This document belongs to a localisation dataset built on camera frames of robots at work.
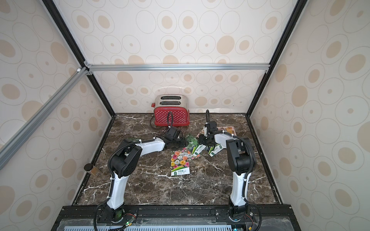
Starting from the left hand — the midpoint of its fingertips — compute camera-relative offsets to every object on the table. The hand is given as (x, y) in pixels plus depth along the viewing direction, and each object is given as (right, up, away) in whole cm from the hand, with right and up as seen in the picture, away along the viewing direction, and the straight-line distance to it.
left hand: (191, 143), depth 97 cm
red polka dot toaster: (-14, +23, +3) cm, 27 cm away
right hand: (+11, +2, +6) cm, 13 cm away
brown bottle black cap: (-57, -13, -16) cm, 60 cm away
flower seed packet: (-7, -12, -5) cm, 14 cm away
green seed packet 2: (+6, -4, +1) cm, 7 cm away
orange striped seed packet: (+30, +9, +13) cm, 34 cm away
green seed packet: (+1, +1, +5) cm, 5 cm away
